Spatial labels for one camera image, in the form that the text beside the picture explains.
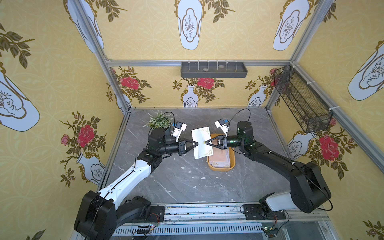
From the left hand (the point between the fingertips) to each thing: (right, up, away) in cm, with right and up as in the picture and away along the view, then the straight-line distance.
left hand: (199, 145), depth 70 cm
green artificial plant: (-23, +12, +19) cm, 32 cm away
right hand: (+4, -1, +3) cm, 5 cm away
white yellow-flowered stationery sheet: (+1, +5, +2) cm, 5 cm away
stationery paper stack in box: (+14, -11, +22) cm, 29 cm away
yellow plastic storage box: (+20, -11, +17) cm, 29 cm away
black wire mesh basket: (+63, +15, +11) cm, 66 cm away
